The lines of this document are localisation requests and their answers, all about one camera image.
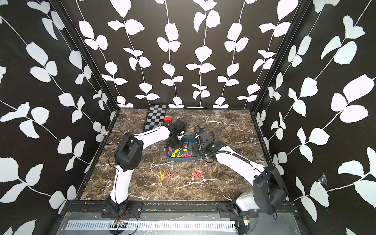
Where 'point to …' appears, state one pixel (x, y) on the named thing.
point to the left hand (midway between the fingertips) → (180, 144)
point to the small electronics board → (121, 224)
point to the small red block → (168, 119)
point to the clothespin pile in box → (180, 152)
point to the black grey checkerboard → (155, 117)
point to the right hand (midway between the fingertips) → (192, 146)
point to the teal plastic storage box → (190, 151)
